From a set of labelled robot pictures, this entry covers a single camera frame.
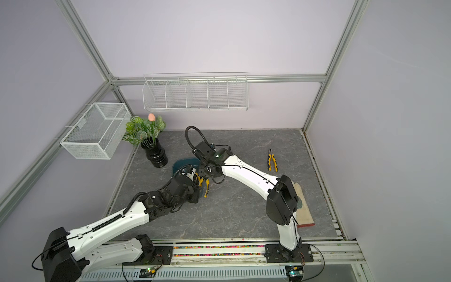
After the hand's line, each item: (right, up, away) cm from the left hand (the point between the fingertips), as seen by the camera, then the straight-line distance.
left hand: (199, 189), depth 78 cm
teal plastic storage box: (-16, +9, +25) cm, 31 cm away
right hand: (+1, +8, +4) cm, 9 cm away
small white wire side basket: (-51, +26, +6) cm, 57 cm away
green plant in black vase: (-28, +26, +8) cm, 40 cm away
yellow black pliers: (+37, +11, +26) cm, 46 cm away
